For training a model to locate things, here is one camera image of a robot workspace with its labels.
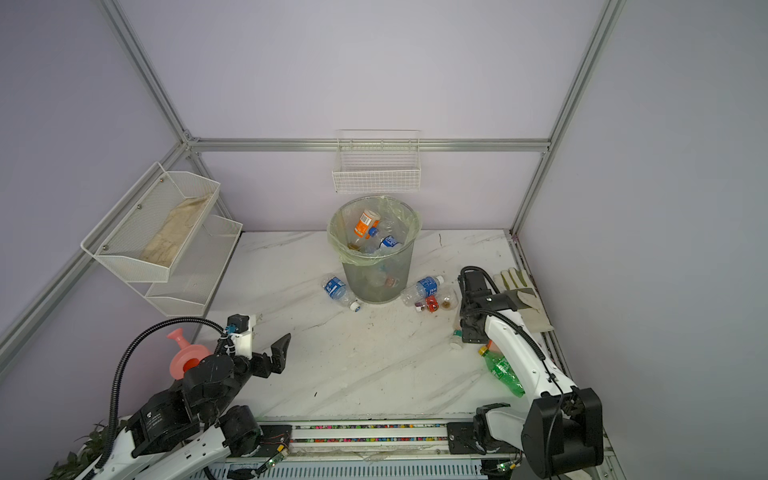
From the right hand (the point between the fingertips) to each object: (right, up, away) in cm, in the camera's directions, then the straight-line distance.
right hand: (461, 314), depth 84 cm
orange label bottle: (-27, +28, +9) cm, 40 cm away
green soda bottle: (+10, -15, -4) cm, 18 cm away
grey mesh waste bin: (-24, +8, +6) cm, 26 cm away
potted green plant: (-78, -21, -27) cm, 85 cm away
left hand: (-49, -2, -16) cm, 51 cm away
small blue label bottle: (-21, +21, +4) cm, 30 cm away
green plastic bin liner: (-18, +29, +10) cm, 36 cm away
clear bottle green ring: (0, -6, +4) cm, 8 cm away
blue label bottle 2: (-9, +6, +14) cm, 18 cm away
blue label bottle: (-38, +6, +12) cm, 41 cm away
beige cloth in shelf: (-80, +21, -6) cm, 83 cm away
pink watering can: (-73, -10, -8) cm, 74 cm away
